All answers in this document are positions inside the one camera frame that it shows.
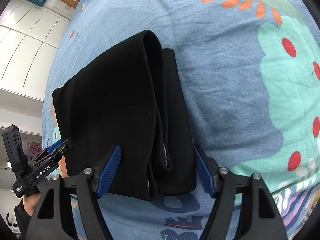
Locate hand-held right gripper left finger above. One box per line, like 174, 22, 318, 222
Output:
25, 144, 122, 240

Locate black pants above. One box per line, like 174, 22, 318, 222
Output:
52, 30, 197, 201

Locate pink object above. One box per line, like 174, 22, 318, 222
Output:
27, 141, 42, 155

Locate white wardrobe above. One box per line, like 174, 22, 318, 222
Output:
0, 0, 72, 102

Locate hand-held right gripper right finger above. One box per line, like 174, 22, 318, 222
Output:
193, 144, 288, 240

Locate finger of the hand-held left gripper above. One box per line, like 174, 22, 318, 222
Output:
28, 137, 74, 167
45, 140, 63, 156

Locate person's left hand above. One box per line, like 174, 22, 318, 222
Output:
22, 194, 41, 217

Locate blue printed bed sheet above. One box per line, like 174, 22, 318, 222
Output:
41, 0, 320, 240

